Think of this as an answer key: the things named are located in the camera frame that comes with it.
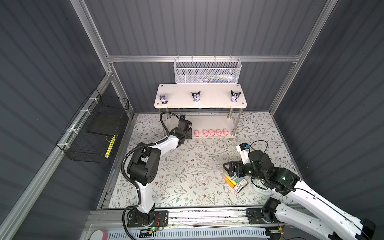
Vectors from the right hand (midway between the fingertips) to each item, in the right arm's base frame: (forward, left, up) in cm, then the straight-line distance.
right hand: (231, 165), depth 73 cm
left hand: (+29, +25, -9) cm, 39 cm away
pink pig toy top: (+29, -2, -11) cm, 31 cm away
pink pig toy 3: (+28, +3, -10) cm, 30 cm away
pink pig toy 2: (+29, +7, -10) cm, 31 cm away
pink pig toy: (+28, +12, -10) cm, 32 cm away
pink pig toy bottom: (+28, +17, -10) cm, 34 cm away
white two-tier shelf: (+26, +11, +16) cm, 32 cm away
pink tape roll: (-27, +60, -11) cm, 67 cm away
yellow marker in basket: (+5, +57, +11) cm, 58 cm away
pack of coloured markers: (-3, -5, -17) cm, 18 cm away
